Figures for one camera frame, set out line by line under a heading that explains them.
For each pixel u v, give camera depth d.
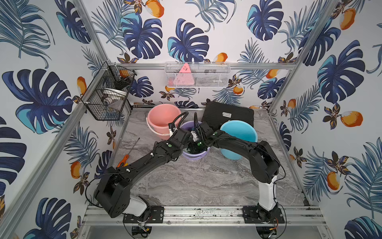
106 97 0.84
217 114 1.10
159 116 0.95
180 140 0.63
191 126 0.86
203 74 0.93
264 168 0.51
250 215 0.74
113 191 0.42
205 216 0.75
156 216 0.73
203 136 0.73
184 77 0.92
